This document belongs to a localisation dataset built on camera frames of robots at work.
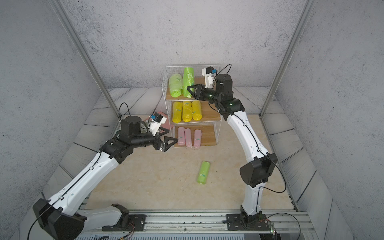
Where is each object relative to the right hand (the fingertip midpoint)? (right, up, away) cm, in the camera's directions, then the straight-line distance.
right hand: (188, 88), depth 70 cm
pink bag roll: (-7, -24, +32) cm, 41 cm away
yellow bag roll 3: (+4, -9, +16) cm, 19 cm away
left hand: (-7, -22, -1) cm, 23 cm away
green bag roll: (+8, -44, +17) cm, 48 cm away
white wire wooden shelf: (+2, -16, +15) cm, 22 cm away
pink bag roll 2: (-2, -25, +32) cm, 41 cm away
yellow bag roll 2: (-2, -9, +15) cm, 18 cm away
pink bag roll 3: (+4, -26, +32) cm, 41 cm away
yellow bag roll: (-7, -10, +15) cm, 19 cm away
